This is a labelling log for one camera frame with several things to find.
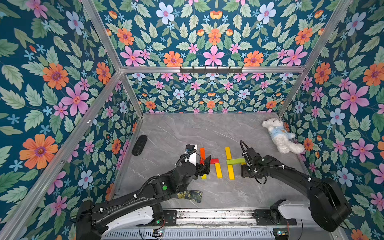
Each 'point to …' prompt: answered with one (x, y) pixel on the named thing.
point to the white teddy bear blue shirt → (282, 137)
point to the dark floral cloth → (193, 195)
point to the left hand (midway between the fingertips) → (205, 156)
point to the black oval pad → (139, 145)
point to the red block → (213, 161)
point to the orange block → (202, 153)
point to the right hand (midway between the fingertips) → (248, 171)
